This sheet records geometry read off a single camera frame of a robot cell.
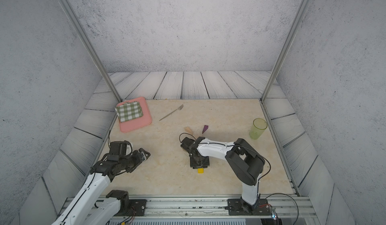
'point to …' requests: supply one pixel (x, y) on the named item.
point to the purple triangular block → (205, 128)
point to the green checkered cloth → (129, 111)
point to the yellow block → (200, 170)
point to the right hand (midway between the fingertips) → (198, 167)
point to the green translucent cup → (259, 125)
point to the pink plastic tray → (133, 124)
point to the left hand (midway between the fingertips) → (148, 157)
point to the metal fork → (179, 108)
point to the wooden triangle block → (188, 130)
